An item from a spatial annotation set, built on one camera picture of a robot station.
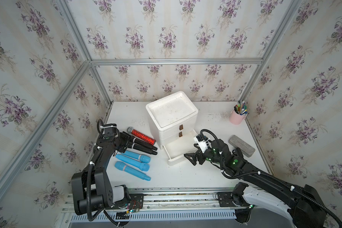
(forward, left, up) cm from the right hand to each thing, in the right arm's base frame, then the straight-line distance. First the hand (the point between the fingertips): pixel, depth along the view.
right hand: (192, 150), depth 76 cm
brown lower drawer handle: (+12, +6, -3) cm, 13 cm away
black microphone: (+7, +32, -14) cm, 35 cm away
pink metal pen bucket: (+32, -37, -12) cm, 50 cm away
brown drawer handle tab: (+12, +6, +4) cm, 14 cm away
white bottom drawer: (+6, +9, -14) cm, 17 cm away
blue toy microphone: (-1, +30, -11) cm, 32 cm away
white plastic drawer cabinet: (+16, +11, +9) cm, 21 cm away
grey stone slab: (+7, -38, -13) cm, 41 cm away
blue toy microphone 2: (-3, +35, -13) cm, 38 cm away
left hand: (+9, +38, -6) cm, 39 cm away
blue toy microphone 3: (-6, +41, -11) cm, 43 cm away
